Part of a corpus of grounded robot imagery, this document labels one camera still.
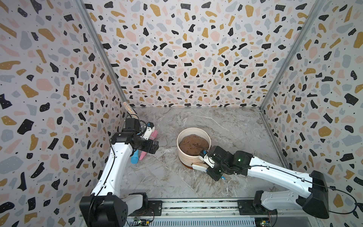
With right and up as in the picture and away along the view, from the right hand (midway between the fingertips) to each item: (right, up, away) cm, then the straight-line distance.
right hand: (208, 172), depth 74 cm
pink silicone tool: (-35, +16, +26) cm, 47 cm away
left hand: (-31, +14, +5) cm, 35 cm away
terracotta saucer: (-13, 0, +13) cm, 19 cm away
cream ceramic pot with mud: (-9, +13, +14) cm, 21 cm away
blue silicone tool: (-44, +3, +15) cm, 47 cm away
